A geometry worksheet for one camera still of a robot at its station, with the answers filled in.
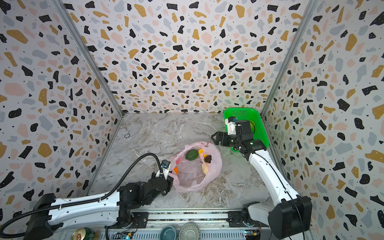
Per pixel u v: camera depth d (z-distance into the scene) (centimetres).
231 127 72
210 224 73
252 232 71
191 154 92
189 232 71
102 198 48
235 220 73
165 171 64
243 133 59
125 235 70
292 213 38
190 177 88
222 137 69
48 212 42
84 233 61
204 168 85
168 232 70
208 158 92
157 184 54
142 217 74
